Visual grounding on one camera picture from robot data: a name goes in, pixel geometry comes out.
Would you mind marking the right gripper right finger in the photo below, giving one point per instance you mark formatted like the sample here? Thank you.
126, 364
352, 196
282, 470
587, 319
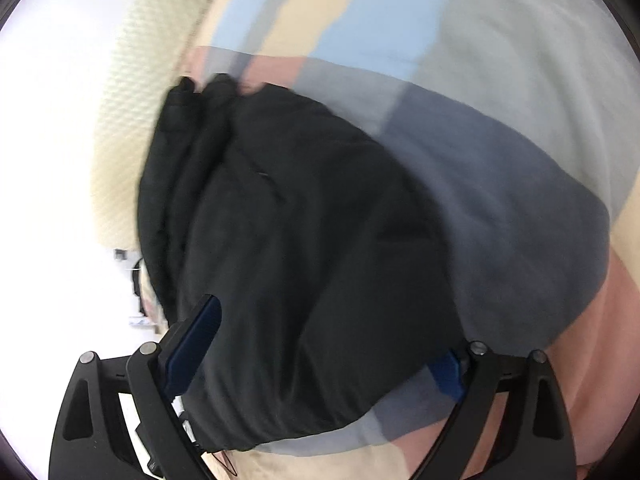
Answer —
510, 423

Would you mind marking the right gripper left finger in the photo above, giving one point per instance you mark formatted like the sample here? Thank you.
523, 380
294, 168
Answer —
91, 439

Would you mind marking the cream quilted headboard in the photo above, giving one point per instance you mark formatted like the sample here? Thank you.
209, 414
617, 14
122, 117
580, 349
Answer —
161, 42

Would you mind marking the black puffer jacket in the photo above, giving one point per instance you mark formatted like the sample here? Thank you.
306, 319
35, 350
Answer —
329, 261

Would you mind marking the plaid patchwork duvet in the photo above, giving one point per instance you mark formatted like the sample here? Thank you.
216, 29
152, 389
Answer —
520, 118

